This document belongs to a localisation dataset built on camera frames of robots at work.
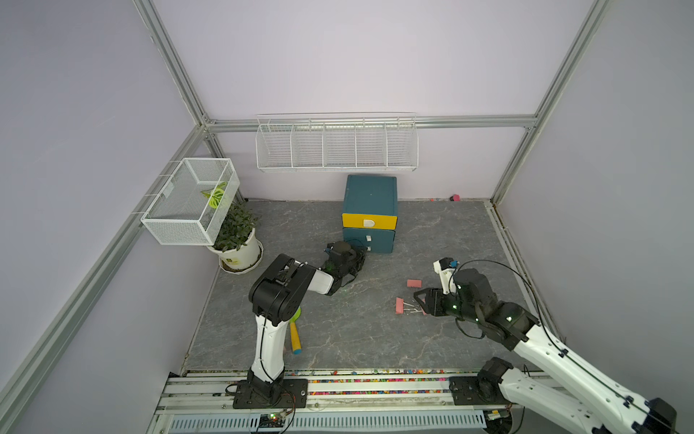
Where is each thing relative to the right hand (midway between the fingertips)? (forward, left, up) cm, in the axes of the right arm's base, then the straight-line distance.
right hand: (419, 293), depth 76 cm
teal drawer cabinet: (+33, +13, -2) cm, 35 cm away
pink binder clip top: (+11, -3, -15) cm, 19 cm away
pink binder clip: (+3, +3, -15) cm, 16 cm away
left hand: (+22, +12, -10) cm, 27 cm away
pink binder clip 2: (-7, +1, +4) cm, 8 cm away
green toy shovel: (-6, +37, -14) cm, 40 cm away
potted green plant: (+18, +57, -1) cm, 60 cm away
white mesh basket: (+24, +70, +10) cm, 74 cm away
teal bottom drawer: (+24, +9, -11) cm, 28 cm away
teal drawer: (+24, +13, -4) cm, 28 cm away
